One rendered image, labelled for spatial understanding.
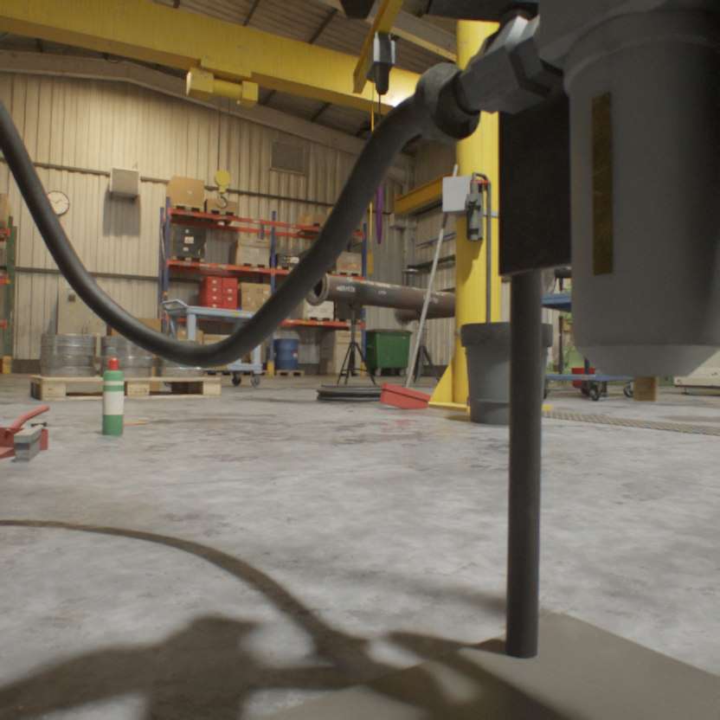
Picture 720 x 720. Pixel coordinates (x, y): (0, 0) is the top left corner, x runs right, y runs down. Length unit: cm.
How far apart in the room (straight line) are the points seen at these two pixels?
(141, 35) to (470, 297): 969
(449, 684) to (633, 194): 34
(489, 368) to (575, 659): 201
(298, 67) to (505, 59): 1243
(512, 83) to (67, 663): 52
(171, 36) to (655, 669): 1213
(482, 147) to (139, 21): 939
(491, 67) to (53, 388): 382
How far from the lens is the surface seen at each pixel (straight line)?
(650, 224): 31
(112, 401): 202
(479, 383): 248
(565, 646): 53
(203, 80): 1209
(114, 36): 1210
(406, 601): 61
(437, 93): 47
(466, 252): 352
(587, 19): 35
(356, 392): 374
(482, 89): 43
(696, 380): 638
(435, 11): 45
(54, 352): 429
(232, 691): 47
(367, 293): 741
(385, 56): 671
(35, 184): 89
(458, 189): 352
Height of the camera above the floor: 23
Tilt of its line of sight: 1 degrees up
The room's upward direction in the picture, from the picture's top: 1 degrees clockwise
